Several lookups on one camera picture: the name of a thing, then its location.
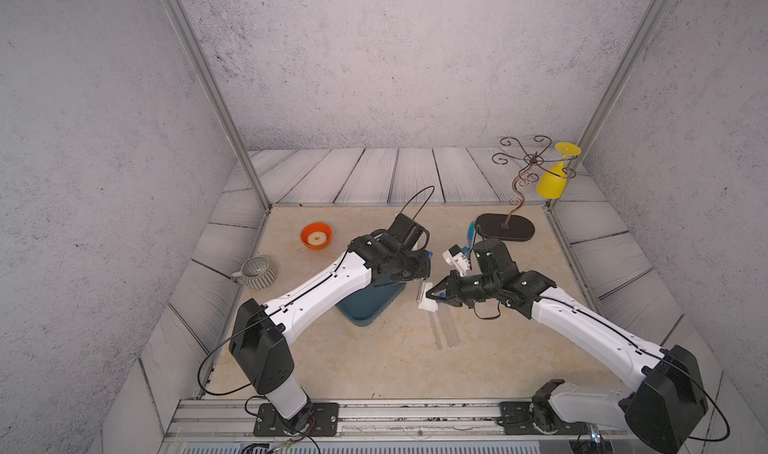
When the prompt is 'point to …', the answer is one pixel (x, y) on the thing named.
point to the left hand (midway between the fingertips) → (436, 273)
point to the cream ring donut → (317, 238)
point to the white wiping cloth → (428, 303)
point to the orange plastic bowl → (312, 227)
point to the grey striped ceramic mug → (257, 273)
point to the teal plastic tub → (366, 306)
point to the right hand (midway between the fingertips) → (429, 296)
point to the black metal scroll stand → (508, 227)
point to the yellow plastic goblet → (551, 184)
